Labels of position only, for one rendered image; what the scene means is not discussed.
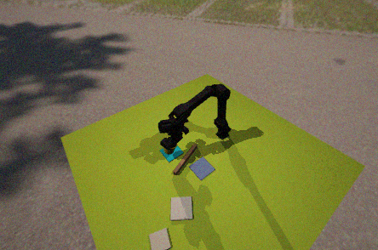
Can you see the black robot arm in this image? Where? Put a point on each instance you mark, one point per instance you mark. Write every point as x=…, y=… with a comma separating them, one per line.
x=183, y=111

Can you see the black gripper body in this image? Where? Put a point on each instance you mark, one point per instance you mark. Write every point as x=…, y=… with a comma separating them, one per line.
x=168, y=143

